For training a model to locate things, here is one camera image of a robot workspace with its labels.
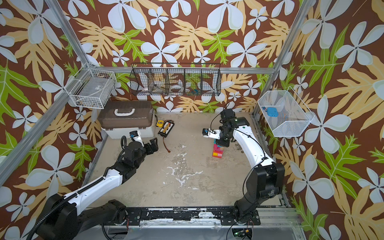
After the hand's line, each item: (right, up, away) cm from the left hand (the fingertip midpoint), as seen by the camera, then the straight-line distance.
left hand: (150, 138), depth 83 cm
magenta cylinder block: (+39, -7, +8) cm, 40 cm away
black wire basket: (+13, +38, +14) cm, 43 cm away
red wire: (+8, -10, +15) cm, 20 cm away
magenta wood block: (+40, -9, +10) cm, 43 cm away
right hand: (+39, 0, +1) cm, 39 cm away
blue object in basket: (+71, +15, +3) cm, 73 cm away
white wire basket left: (-36, +29, +3) cm, 46 cm away
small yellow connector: (0, +9, +28) cm, 30 cm away
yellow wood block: (+39, -11, +11) cm, 41 cm away
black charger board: (+4, +5, +27) cm, 28 cm away
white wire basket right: (+77, +13, +1) cm, 78 cm away
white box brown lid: (-22, +12, +7) cm, 26 cm away
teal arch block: (+37, -3, -10) cm, 39 cm away
